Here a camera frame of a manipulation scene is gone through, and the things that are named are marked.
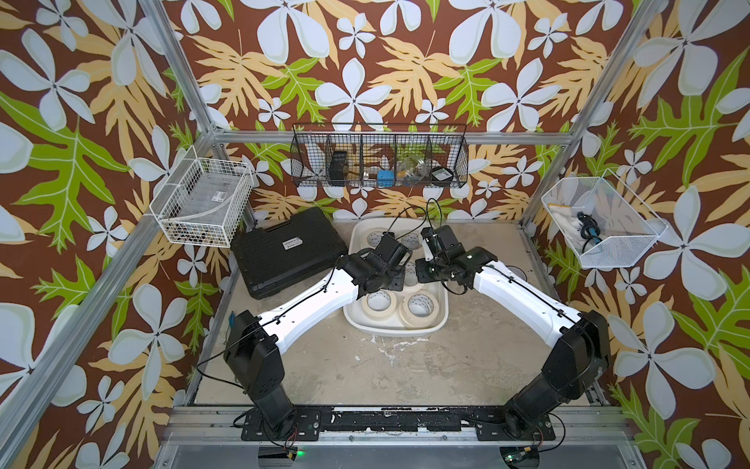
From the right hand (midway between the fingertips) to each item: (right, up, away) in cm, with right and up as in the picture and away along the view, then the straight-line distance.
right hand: (416, 268), depth 85 cm
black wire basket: (-11, +38, +12) cm, 41 cm away
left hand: (-7, -1, -4) cm, 8 cm away
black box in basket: (-25, +33, +14) cm, 44 cm away
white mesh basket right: (+53, +11, -12) cm, 55 cm away
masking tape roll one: (-11, -12, +11) cm, 20 cm away
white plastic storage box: (+3, -14, +10) cm, 17 cm away
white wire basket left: (-62, +19, -3) cm, 65 cm away
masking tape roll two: (0, -16, +1) cm, 16 cm away
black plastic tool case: (-44, +5, +17) cm, 47 cm away
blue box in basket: (-9, +29, +9) cm, 32 cm away
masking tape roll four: (-3, -1, -8) cm, 9 cm away
